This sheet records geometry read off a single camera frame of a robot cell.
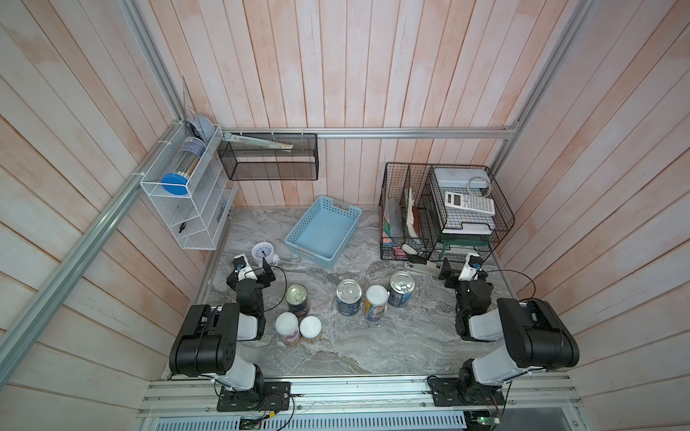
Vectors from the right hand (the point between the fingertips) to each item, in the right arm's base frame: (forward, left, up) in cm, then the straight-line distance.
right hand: (459, 258), depth 90 cm
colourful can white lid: (-18, +30, +2) cm, 35 cm away
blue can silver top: (-11, +21, 0) cm, 24 cm away
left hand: (-3, +71, -1) cm, 71 cm away
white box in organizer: (+28, -5, +12) cm, 31 cm away
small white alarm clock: (+8, +71, -7) cm, 72 cm away
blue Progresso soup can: (-15, +38, 0) cm, 41 cm away
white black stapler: (+3, +12, -8) cm, 14 cm away
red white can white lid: (-25, +56, +1) cm, 61 cm away
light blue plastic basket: (+18, +48, -7) cm, 52 cm away
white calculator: (+17, -5, +10) cm, 20 cm away
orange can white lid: (-24, +49, -3) cm, 55 cm away
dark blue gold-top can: (-16, +54, +1) cm, 56 cm away
